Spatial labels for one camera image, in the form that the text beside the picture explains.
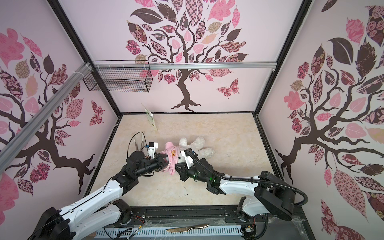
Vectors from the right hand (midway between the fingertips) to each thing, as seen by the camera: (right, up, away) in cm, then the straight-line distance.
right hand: (173, 164), depth 74 cm
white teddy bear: (+11, +7, +15) cm, 20 cm away
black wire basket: (-52, +58, +48) cm, 92 cm away
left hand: (+1, +2, +1) cm, 2 cm away
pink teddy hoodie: (-1, +6, +1) cm, 6 cm away
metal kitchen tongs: (-30, +12, +30) cm, 44 cm away
